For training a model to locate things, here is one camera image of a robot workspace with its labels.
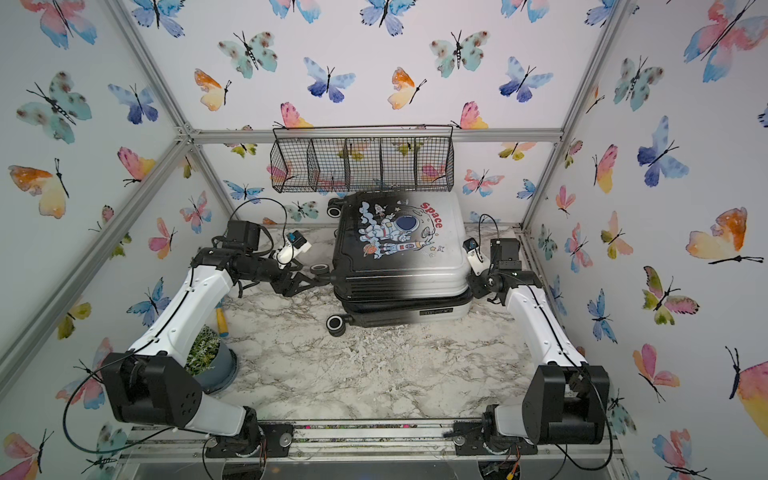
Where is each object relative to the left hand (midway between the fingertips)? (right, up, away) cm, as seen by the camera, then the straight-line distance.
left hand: (307, 270), depth 81 cm
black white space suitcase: (+25, +3, +2) cm, 25 cm away
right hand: (+48, -1, +4) cm, 48 cm away
